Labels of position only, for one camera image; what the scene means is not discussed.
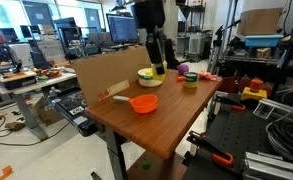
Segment small wooden box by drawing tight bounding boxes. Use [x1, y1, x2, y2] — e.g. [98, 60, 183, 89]
[255, 47, 272, 60]

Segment purple toy ball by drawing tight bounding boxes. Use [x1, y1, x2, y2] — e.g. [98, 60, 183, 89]
[176, 63, 190, 76]

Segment brown cardboard sheet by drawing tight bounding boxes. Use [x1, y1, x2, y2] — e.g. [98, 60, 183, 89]
[71, 45, 153, 106]

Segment small black orange clamp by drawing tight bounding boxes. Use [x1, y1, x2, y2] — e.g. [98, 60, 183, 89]
[213, 94, 247, 112]

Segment blue plastic bin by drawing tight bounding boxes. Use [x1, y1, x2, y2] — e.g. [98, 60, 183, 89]
[244, 34, 285, 48]

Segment black device with labels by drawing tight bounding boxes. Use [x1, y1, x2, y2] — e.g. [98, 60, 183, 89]
[46, 87, 99, 138]

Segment large black orange clamp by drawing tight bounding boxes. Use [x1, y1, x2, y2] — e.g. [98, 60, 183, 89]
[186, 130, 235, 168]

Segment black computer monitor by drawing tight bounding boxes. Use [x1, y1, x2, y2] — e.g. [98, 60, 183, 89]
[106, 13, 140, 44]

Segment black office chair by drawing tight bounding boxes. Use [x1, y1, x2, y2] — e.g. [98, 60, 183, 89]
[163, 38, 181, 70]

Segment grey metal table leg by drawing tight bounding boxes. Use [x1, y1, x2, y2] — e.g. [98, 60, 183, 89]
[104, 128, 129, 180]

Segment brown cardboard box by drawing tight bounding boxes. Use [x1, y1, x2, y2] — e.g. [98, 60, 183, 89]
[237, 7, 284, 37]

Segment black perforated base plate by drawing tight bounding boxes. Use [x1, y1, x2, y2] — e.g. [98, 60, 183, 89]
[182, 103, 280, 180]

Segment red bowl with toys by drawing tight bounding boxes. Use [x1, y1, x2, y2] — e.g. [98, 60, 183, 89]
[42, 68, 62, 79]

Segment orange floor tape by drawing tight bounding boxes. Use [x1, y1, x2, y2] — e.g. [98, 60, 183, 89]
[0, 164, 15, 180]

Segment orange pan with grey handle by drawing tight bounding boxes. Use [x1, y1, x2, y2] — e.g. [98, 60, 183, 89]
[112, 93, 159, 115]

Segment yellow emergency stop button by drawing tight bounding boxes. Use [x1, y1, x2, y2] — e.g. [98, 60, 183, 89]
[239, 78, 268, 102]

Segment green and yellow tin can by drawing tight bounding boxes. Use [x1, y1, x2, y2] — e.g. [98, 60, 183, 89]
[182, 71, 199, 89]

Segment black floor cable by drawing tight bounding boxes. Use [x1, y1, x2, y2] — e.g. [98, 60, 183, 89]
[0, 114, 71, 147]

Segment yellow plastic pepper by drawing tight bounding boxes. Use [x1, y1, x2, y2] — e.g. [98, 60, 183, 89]
[150, 60, 168, 82]

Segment cardboard box under desk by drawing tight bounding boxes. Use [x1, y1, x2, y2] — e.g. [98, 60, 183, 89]
[32, 96, 65, 127]

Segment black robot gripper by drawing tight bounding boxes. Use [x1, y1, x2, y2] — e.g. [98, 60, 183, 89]
[133, 0, 167, 76]

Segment silver aluminium extrusion frame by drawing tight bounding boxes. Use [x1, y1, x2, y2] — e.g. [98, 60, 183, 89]
[240, 151, 293, 180]

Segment white side desk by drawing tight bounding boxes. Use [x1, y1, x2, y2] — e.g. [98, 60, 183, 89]
[0, 68, 78, 141]

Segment white bowl with teal stripe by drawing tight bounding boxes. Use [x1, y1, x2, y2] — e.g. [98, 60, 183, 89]
[137, 67, 165, 88]

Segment black tripod stand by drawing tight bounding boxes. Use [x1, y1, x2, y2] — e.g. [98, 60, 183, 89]
[208, 18, 242, 75]

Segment black cable bundle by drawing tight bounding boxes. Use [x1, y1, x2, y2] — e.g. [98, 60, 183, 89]
[265, 102, 293, 167]

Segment pink orange plastic toy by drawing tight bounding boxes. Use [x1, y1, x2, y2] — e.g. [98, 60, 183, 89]
[198, 70, 220, 82]

